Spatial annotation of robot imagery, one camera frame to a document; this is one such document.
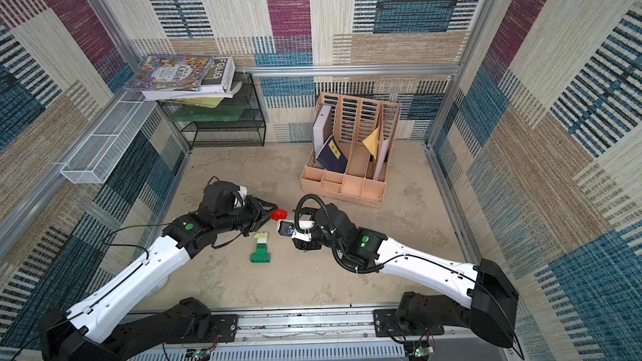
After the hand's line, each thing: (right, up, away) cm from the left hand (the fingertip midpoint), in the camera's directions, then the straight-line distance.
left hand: (277, 207), depth 74 cm
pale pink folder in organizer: (+34, +13, +16) cm, 40 cm away
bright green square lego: (-8, -18, +15) cm, 24 cm away
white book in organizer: (+13, +26, +24) cm, 38 cm away
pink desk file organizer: (+27, +22, +52) cm, 63 cm away
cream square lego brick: (-8, -14, +14) cm, 21 cm away
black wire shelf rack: (-26, +32, +41) cm, 58 cm away
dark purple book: (+16, +16, +30) cm, 38 cm away
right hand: (+5, -2, -1) cm, 6 cm away
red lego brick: (0, -2, 0) cm, 2 cm away
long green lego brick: (-8, -19, +11) cm, 24 cm away
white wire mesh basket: (-50, +15, -2) cm, 53 cm away
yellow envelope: (+30, +20, +13) cm, 38 cm away
